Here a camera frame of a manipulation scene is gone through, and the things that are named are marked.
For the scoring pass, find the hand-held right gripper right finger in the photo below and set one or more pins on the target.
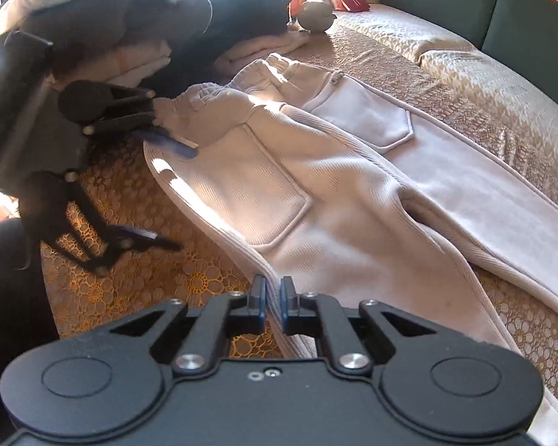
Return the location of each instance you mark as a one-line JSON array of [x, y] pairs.
[[286, 309]]

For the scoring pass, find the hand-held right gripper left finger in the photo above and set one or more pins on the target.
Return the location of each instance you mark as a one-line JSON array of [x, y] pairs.
[[262, 309]]

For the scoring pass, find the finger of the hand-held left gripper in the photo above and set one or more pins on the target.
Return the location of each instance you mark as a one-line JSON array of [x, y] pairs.
[[139, 235], [172, 145]]

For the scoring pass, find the beige pants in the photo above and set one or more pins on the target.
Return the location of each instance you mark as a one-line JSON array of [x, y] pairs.
[[353, 195]]

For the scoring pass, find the beige folded cloth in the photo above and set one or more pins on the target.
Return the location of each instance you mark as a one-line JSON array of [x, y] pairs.
[[260, 53]]

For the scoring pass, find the grey hoodie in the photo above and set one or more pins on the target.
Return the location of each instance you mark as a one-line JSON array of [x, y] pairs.
[[121, 14]]

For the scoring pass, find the grey round ball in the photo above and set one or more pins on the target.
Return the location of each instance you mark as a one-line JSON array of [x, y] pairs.
[[316, 16]]

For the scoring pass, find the cream lace sofa cover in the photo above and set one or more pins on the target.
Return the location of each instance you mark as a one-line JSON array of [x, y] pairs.
[[469, 79]]

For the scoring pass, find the green sofa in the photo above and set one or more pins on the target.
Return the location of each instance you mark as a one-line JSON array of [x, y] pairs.
[[446, 0]]

